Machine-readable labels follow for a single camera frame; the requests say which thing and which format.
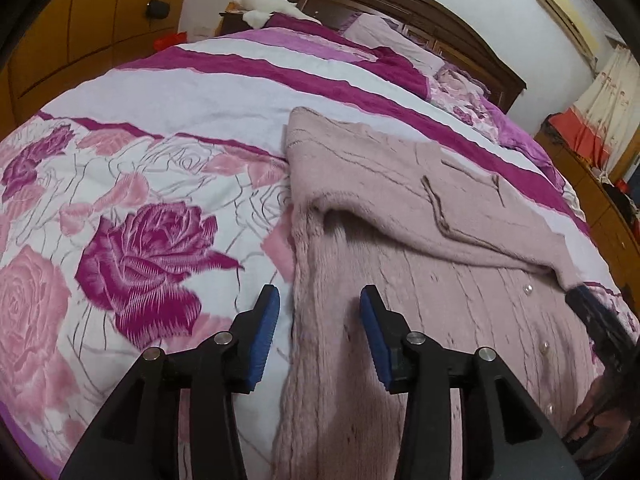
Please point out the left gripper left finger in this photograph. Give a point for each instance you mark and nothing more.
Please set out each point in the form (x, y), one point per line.
(135, 434)

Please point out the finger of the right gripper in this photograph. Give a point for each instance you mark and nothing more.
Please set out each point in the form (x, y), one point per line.
(610, 340)

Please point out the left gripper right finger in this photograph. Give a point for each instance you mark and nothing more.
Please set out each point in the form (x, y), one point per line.
(505, 435)

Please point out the pink knitted cardigan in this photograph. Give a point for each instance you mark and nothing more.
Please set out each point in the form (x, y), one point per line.
(458, 253)

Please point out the clothes pile on cabinet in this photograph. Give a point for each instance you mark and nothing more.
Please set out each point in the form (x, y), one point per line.
(617, 194)

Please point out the person's right hand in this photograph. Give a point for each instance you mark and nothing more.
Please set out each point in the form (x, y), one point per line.
(597, 410)

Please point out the wooden drawer cabinet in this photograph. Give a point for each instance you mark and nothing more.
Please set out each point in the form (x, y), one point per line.
(608, 227)

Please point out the cream and red curtain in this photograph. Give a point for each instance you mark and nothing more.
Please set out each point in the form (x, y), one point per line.
(600, 124)

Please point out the floral purple bed quilt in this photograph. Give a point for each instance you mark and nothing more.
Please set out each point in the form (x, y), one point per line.
(149, 205)

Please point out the purple ruffled pillow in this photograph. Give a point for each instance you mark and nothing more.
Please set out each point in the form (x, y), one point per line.
(458, 94)

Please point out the red bag on floor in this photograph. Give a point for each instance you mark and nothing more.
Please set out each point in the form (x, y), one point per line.
(169, 40)

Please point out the light purple pillow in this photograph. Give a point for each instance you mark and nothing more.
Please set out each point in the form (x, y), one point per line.
(371, 31)

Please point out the wooden wardrobe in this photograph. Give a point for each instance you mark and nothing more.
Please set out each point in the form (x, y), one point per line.
(71, 41)

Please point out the dark wooden nightstand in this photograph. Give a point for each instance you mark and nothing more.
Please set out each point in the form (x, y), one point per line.
(231, 22)

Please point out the small black bag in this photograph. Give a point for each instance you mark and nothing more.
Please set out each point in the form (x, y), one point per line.
(157, 10)

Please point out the white plush toy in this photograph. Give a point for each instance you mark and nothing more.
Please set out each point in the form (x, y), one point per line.
(256, 13)

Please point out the dark wooden headboard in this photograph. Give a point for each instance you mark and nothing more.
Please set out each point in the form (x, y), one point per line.
(435, 28)

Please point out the wall air conditioner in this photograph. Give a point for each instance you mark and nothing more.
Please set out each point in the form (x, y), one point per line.
(574, 27)

